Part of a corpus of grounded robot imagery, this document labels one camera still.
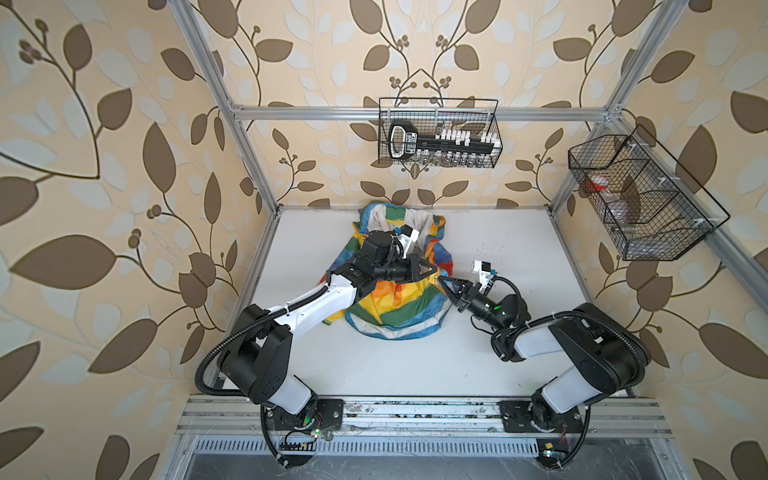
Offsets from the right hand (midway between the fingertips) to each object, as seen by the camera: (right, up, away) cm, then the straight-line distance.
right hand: (439, 283), depth 77 cm
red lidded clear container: (+44, +27, +4) cm, 52 cm away
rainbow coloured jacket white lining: (-10, -11, +14) cm, 20 cm away
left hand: (0, +4, -1) cm, 5 cm away
